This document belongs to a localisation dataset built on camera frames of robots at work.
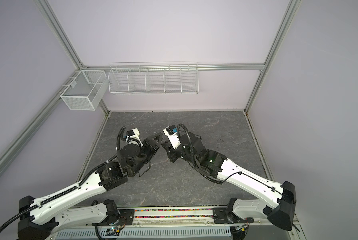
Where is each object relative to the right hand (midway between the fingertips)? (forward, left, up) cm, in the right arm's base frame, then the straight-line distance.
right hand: (164, 144), depth 66 cm
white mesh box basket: (+44, +58, -3) cm, 73 cm away
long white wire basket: (+52, +12, +1) cm, 53 cm away
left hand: (+2, 0, +3) cm, 3 cm away
